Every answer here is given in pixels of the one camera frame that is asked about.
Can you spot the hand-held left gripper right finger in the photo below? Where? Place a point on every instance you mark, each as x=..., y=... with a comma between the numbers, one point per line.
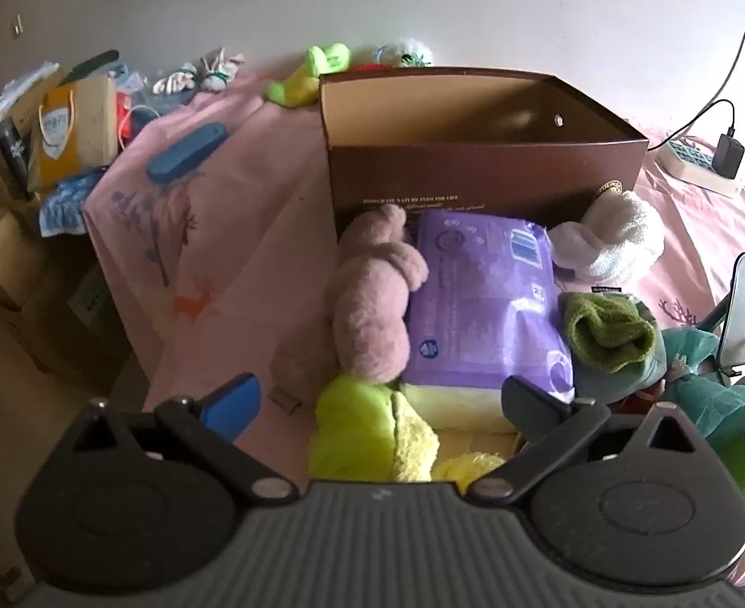
x=530, y=415

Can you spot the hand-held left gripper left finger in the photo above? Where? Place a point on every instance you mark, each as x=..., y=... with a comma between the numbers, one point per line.
x=230, y=406

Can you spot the cream towel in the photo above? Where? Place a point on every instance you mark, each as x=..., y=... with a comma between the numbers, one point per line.
x=454, y=408

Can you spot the red knitted item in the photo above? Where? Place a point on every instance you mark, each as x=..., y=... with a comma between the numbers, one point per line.
x=641, y=402

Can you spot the olive green knitted cloth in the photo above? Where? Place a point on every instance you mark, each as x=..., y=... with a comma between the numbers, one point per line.
x=606, y=329

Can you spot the yellow fluffy towel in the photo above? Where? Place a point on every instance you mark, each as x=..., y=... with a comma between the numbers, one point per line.
x=413, y=443

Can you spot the pink plush toy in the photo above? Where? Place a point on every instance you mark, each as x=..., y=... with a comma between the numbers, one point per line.
x=369, y=304

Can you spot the teal plush toy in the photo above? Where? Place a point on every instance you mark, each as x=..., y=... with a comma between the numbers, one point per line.
x=708, y=402

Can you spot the white fluffy plush toy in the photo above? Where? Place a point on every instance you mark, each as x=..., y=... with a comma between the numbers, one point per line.
x=619, y=234

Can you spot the brown cardboard box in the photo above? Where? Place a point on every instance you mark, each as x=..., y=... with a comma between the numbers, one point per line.
x=473, y=171

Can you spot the purple tissue pack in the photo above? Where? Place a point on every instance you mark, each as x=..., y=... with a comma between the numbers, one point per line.
x=480, y=304

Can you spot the pink printed bedsheet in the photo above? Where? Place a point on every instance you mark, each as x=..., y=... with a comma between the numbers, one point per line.
x=233, y=247

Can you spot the blue glasses case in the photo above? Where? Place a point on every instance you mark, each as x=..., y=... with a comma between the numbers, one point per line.
x=185, y=151

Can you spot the blue patterned cloth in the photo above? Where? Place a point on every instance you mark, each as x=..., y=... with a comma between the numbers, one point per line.
x=68, y=202

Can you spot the stacked cardboard boxes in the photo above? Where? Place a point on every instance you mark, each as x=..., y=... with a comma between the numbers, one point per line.
x=5, y=259

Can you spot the white power strip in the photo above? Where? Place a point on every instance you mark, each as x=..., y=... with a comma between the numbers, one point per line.
x=689, y=161

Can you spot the red plastic item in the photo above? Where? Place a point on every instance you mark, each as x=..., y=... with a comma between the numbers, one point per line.
x=124, y=117

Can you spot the brown paper bag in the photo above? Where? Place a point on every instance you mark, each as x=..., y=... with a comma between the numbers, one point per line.
x=78, y=133

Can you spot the black bottle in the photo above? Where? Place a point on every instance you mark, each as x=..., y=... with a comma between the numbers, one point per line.
x=12, y=155

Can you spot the lime green plush toy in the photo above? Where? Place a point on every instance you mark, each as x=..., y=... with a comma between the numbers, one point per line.
x=309, y=73

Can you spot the red plush toy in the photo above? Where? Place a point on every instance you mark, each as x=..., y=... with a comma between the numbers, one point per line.
x=364, y=67

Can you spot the dark green insole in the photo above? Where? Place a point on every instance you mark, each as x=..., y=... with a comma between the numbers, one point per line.
x=90, y=65

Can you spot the white panda plush toy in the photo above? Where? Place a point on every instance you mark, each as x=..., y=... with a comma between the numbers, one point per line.
x=407, y=54

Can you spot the wall hook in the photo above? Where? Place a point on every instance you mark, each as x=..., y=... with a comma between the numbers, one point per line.
x=16, y=25

